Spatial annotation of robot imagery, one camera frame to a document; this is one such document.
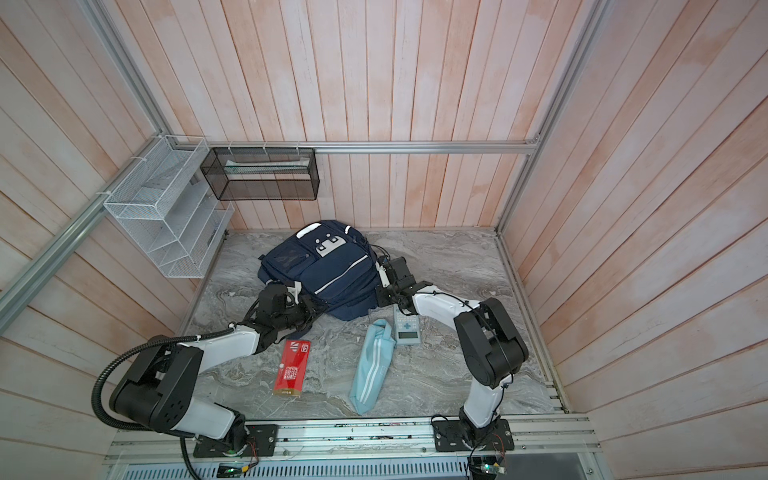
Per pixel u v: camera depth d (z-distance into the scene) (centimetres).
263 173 104
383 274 80
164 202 70
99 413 41
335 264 101
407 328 92
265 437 73
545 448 73
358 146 97
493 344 48
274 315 72
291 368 84
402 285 74
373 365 80
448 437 73
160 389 44
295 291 85
